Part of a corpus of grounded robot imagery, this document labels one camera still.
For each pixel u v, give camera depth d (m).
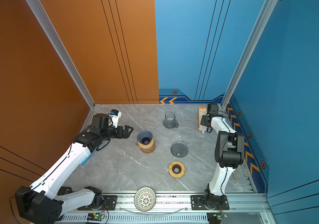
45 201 0.38
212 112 0.77
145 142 0.88
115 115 0.68
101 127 0.59
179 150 0.89
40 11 0.71
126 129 0.70
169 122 1.02
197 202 0.73
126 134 0.70
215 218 0.70
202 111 1.02
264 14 0.72
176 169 0.85
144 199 0.74
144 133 0.87
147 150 0.94
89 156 0.54
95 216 0.71
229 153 0.51
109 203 0.74
